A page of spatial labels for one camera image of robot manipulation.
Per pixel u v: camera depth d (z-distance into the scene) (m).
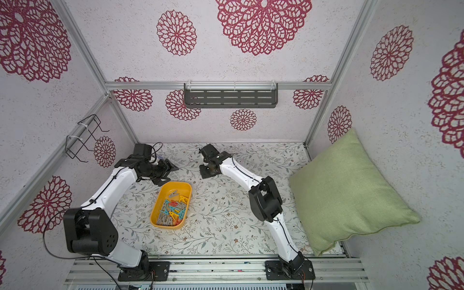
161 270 0.74
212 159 0.70
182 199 0.92
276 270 0.73
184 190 0.97
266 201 0.56
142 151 0.67
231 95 0.92
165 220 0.85
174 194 0.97
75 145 0.73
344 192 0.67
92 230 0.43
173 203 0.91
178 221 0.87
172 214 0.88
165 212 0.88
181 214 0.88
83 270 0.74
